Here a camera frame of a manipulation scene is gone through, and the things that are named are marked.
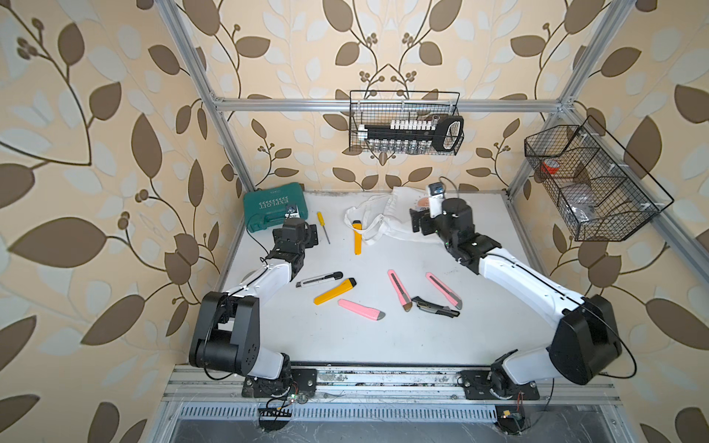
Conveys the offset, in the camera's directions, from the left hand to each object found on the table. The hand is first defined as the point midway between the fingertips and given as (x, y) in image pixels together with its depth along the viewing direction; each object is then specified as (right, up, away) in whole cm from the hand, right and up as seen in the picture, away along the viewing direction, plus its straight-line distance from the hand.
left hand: (292, 225), depth 90 cm
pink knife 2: (+37, -23, +1) cm, 43 cm away
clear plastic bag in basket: (+82, +8, -18) cm, 84 cm away
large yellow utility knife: (+14, -23, +2) cm, 27 cm away
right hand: (+43, +6, -7) cm, 44 cm away
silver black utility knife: (+14, -18, +6) cm, 24 cm away
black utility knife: (+46, -27, -3) cm, 53 cm away
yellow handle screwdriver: (+7, +1, +21) cm, 22 cm away
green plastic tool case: (-17, +6, +21) cm, 27 cm away
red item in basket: (+83, +19, -3) cm, 86 cm away
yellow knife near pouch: (+21, -5, +15) cm, 26 cm away
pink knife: (+23, -27, -3) cm, 36 cm away
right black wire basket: (+88, +9, -17) cm, 90 cm away
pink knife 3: (+52, -23, 0) cm, 57 cm away
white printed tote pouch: (+34, +4, +19) cm, 39 cm away
